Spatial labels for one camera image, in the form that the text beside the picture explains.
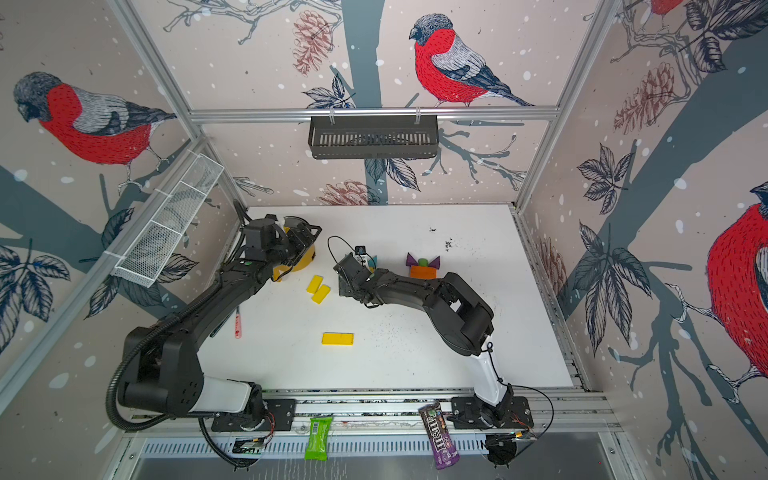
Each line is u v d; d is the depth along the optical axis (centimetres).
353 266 72
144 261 79
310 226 83
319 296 96
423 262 104
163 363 42
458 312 53
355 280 71
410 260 103
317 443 68
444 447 68
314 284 98
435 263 103
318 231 83
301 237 77
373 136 107
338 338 85
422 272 101
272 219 80
